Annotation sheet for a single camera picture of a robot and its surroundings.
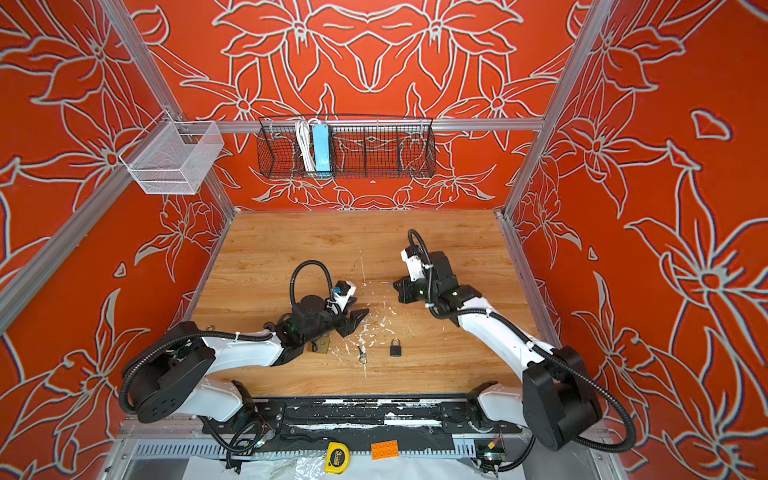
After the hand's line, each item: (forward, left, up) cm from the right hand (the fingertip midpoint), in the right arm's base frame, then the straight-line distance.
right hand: (390, 283), depth 82 cm
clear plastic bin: (+37, +68, +18) cm, 79 cm away
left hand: (-4, +8, -4) cm, 10 cm away
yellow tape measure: (-39, +13, -11) cm, 42 cm away
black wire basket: (+43, +9, +16) cm, 47 cm away
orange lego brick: (-37, +2, -13) cm, 40 cm away
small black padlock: (-13, -1, -14) cm, 19 cm away
